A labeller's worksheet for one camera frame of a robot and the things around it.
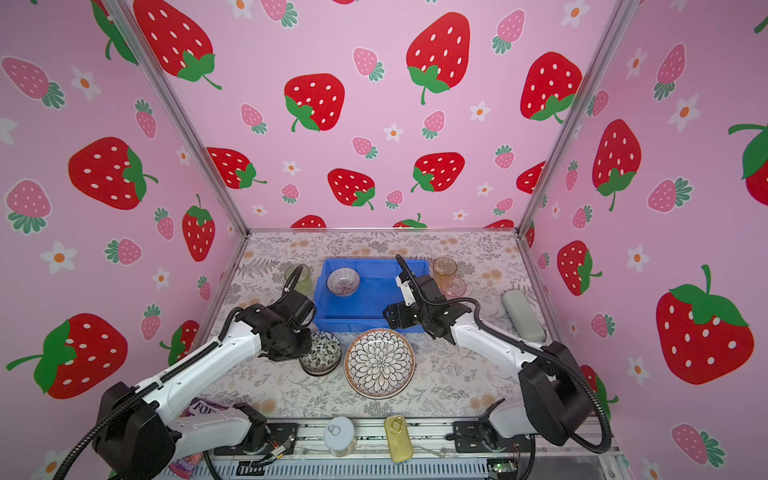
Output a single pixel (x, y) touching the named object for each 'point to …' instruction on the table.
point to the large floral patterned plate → (379, 363)
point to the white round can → (340, 436)
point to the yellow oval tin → (398, 439)
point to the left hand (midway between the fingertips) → (307, 350)
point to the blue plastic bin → (352, 295)
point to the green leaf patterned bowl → (325, 355)
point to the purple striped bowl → (343, 282)
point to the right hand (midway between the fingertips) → (393, 309)
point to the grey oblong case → (522, 316)
